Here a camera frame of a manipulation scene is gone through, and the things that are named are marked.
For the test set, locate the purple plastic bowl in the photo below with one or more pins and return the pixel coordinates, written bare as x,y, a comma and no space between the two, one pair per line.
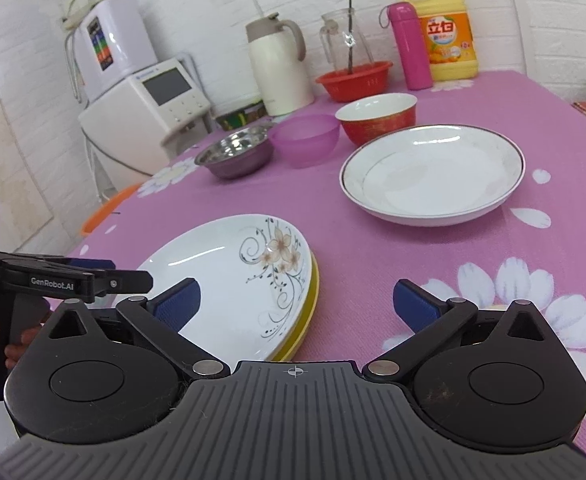
304,141

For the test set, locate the yellow plastic plate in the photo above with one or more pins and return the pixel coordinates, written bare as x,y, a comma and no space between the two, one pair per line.
290,347

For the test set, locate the yellow detergent bottle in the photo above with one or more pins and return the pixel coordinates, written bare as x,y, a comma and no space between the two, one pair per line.
447,33

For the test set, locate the red plastic basket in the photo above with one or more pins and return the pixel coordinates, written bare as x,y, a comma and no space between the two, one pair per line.
363,81

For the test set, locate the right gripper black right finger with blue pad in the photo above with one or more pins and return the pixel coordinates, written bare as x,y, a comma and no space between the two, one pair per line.
434,324

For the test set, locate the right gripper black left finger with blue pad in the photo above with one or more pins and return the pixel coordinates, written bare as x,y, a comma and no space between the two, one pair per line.
155,324

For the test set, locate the white silver-rimmed deep plate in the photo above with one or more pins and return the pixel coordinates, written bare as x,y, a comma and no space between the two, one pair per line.
432,176

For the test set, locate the clear glass pitcher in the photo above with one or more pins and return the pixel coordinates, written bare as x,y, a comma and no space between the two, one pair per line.
345,46

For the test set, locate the dark stirring stick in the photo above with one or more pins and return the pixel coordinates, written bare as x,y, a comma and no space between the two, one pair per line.
349,37

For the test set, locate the red and white ceramic bowl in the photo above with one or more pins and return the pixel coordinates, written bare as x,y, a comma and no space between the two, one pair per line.
366,119

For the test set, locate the white water dispenser with screen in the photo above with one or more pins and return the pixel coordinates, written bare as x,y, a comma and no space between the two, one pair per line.
136,128

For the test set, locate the orange plastic stool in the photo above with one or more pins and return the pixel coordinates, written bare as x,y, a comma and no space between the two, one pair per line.
106,209

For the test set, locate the stainless steel bowl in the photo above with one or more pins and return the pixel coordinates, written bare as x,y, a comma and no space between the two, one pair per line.
238,154

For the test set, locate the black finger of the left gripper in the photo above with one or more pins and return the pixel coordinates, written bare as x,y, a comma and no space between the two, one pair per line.
116,282

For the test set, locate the pink thermos bottle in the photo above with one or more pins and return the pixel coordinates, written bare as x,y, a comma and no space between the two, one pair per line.
406,27

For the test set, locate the pink floral tablecloth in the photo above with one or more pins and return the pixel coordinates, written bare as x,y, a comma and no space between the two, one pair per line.
533,246

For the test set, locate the white thermos jug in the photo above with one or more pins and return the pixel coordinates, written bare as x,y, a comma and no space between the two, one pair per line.
277,50

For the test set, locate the white purple water purifier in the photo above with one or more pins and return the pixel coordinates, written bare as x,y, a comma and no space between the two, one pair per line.
110,44

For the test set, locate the white floral ceramic plate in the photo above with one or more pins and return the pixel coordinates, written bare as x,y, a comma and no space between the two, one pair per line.
254,272

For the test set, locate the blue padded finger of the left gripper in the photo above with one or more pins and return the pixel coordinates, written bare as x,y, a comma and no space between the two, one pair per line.
90,264

